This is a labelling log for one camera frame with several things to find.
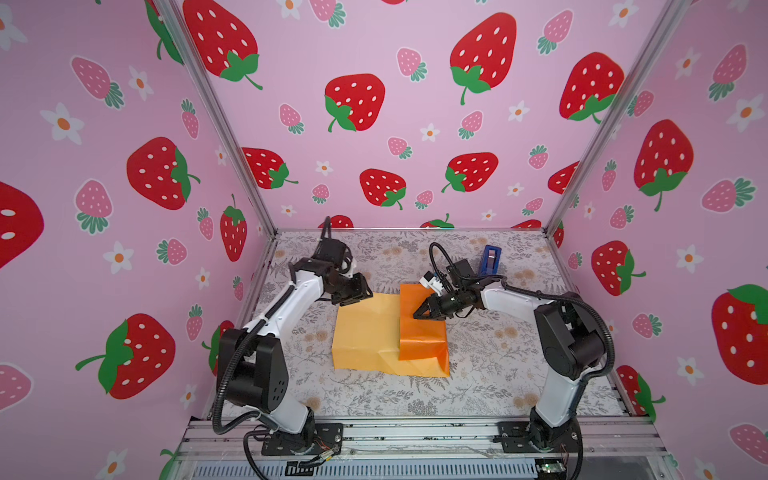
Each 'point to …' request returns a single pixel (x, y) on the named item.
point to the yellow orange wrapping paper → (380, 334)
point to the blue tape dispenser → (490, 260)
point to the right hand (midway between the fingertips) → (413, 321)
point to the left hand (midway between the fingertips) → (367, 294)
